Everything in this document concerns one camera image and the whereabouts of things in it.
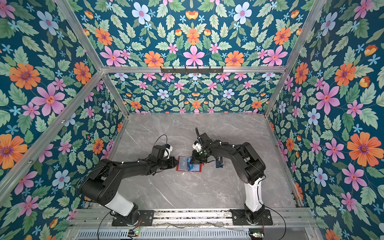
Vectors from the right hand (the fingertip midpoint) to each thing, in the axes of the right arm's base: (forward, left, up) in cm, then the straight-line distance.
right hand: (193, 159), depth 92 cm
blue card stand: (-1, -17, 0) cm, 17 cm away
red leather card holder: (-3, +7, -2) cm, 8 cm away
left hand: (-1, +8, -1) cm, 8 cm away
